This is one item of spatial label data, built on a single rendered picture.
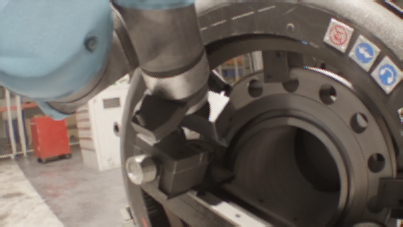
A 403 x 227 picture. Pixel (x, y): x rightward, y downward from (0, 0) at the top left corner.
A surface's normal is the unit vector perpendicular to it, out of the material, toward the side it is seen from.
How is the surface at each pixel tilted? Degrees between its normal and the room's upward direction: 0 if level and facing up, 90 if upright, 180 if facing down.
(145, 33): 115
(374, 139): 90
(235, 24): 90
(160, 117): 49
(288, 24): 90
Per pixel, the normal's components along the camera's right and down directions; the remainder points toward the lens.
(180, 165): 0.73, 0.36
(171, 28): 0.55, 0.58
